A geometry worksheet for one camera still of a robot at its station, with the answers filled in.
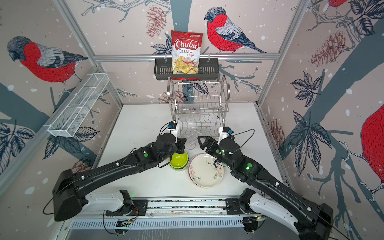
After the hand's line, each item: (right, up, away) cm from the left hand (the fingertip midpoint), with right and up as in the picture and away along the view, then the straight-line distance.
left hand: (187, 140), depth 74 cm
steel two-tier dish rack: (+7, +18, +29) cm, 35 cm away
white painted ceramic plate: (+9, -20, +8) cm, 23 cm away
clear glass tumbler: (+2, -2, +4) cm, 5 cm away
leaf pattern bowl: (-3, -17, +6) cm, 18 cm away
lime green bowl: (-5, -13, +8) cm, 16 cm away
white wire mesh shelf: (-58, +10, -2) cm, 59 cm away
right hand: (+6, -1, -4) cm, 7 cm away
